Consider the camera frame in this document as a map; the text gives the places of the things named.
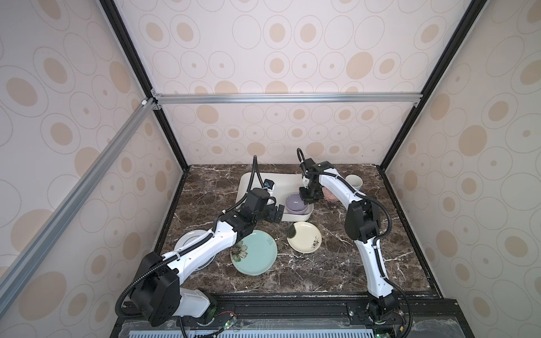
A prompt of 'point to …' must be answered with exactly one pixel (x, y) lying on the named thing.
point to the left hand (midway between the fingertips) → (278, 200)
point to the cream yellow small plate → (307, 239)
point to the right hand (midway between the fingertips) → (306, 201)
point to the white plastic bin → (285, 184)
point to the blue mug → (355, 181)
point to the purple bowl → (295, 203)
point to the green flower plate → (255, 254)
